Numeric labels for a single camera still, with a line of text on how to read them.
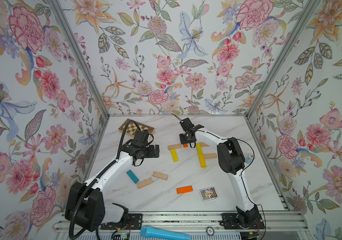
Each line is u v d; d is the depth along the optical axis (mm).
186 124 842
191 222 751
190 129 796
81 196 392
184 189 846
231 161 600
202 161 953
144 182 863
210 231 719
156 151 770
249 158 907
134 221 739
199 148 1008
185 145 999
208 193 818
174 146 1037
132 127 1109
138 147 642
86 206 413
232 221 736
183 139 934
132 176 889
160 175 897
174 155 988
